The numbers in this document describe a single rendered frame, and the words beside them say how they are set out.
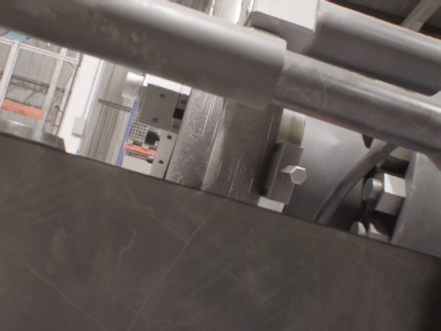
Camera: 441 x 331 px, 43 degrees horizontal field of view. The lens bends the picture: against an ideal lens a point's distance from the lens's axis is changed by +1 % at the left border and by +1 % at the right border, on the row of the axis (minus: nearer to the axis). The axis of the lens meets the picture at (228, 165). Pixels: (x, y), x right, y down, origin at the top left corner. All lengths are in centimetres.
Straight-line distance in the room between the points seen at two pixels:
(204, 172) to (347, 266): 49
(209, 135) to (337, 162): 33
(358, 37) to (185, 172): 28
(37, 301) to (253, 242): 10
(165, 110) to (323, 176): 30
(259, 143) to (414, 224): 31
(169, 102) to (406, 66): 39
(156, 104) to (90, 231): 71
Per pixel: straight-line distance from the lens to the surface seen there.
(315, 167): 98
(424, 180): 92
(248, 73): 23
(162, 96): 93
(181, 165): 75
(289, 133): 92
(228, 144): 73
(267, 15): 69
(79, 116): 855
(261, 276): 26
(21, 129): 28
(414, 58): 77
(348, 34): 74
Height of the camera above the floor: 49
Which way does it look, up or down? 5 degrees up
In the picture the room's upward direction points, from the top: 15 degrees clockwise
